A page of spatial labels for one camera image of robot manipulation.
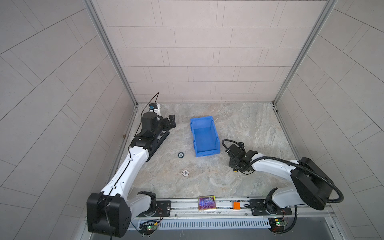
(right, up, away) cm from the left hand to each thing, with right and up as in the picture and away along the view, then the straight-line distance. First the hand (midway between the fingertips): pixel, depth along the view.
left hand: (170, 115), depth 80 cm
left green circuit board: (-7, -51, -15) cm, 53 cm away
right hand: (+35, -29, +9) cm, 47 cm away
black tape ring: (+4, -24, +9) cm, 26 cm away
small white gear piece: (+8, -32, +3) cm, 33 cm away
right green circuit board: (+51, -50, -12) cm, 73 cm away
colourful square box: (+19, -42, -9) cm, 47 cm away
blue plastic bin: (+20, -16, +17) cm, 31 cm away
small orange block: (+34, -43, -9) cm, 56 cm away
